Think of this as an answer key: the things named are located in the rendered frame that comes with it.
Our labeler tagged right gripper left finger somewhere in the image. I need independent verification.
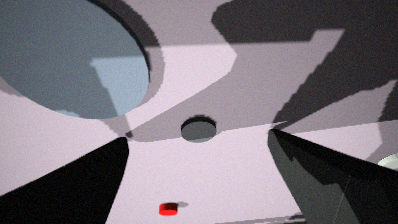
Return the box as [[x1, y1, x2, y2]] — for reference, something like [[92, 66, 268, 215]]
[[0, 137, 129, 224]]

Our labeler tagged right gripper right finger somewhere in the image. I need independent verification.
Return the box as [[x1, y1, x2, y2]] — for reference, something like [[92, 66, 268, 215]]
[[267, 129, 398, 224]]

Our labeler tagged red short cylinder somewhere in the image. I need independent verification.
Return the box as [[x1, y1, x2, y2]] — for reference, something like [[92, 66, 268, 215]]
[[159, 203, 178, 216]]

